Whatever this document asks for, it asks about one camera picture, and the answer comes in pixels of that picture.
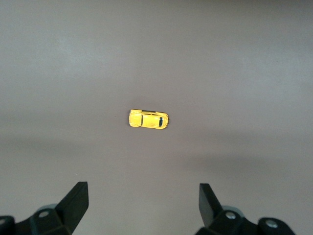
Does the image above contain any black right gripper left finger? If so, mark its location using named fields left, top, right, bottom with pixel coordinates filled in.
left=0, top=181, right=89, bottom=235

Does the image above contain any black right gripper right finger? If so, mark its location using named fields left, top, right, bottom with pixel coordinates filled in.
left=197, top=183, right=298, bottom=235

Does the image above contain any yellow beetle toy car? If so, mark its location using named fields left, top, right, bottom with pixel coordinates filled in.
left=128, top=109, right=170, bottom=131

